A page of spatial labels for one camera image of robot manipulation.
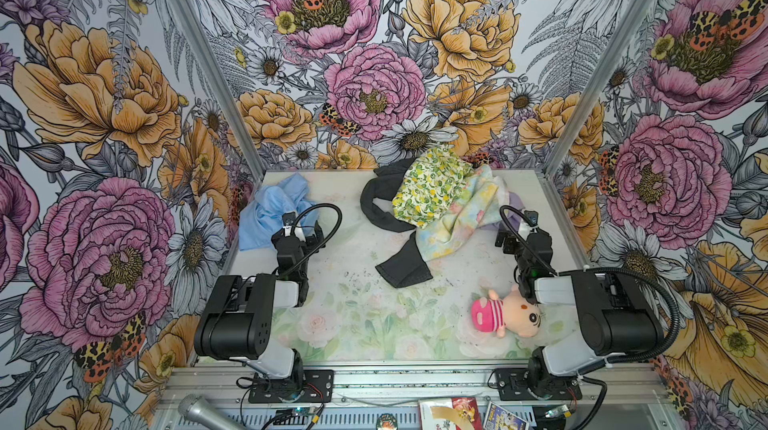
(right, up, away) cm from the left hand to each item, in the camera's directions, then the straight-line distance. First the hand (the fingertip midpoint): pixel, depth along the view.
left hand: (303, 231), depth 93 cm
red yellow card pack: (+42, -38, -26) cm, 62 cm away
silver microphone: (-14, -38, -25) cm, 48 cm away
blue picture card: (+52, -40, -24) cm, 70 cm away
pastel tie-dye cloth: (+56, +8, +6) cm, 57 cm away
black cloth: (+32, -12, +1) cm, 34 cm away
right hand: (+66, 0, +1) cm, 66 cm away
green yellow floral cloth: (+42, +17, +14) cm, 47 cm away
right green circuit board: (+66, -40, -22) cm, 80 cm away
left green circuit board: (+7, -40, -22) cm, 46 cm away
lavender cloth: (+58, +5, -16) cm, 61 cm away
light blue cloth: (-15, +4, +5) cm, 16 cm away
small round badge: (+26, -41, -24) cm, 54 cm away
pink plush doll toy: (+59, -20, -14) cm, 64 cm away
